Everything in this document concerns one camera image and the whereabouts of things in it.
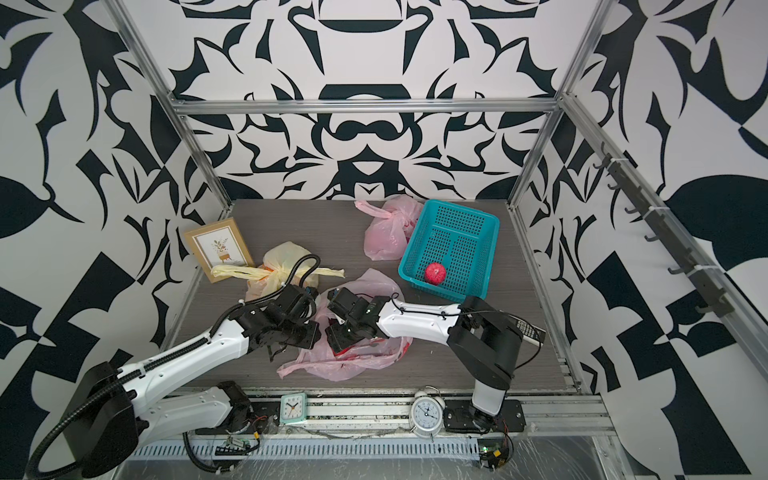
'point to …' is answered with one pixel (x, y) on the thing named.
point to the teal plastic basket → (449, 250)
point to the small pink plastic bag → (387, 236)
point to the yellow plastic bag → (279, 263)
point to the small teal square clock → (293, 408)
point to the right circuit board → (492, 452)
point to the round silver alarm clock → (427, 412)
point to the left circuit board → (234, 446)
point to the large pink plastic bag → (321, 363)
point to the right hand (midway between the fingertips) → (334, 334)
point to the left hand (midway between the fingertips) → (317, 330)
